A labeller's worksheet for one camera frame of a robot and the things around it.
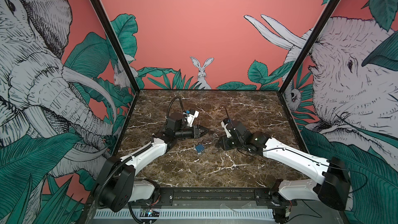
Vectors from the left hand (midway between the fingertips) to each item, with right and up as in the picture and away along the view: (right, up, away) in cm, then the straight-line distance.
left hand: (208, 129), depth 76 cm
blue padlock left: (-5, -13, +14) cm, 20 cm away
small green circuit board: (-28, -37, -6) cm, 47 cm away
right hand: (+5, -6, +1) cm, 8 cm away
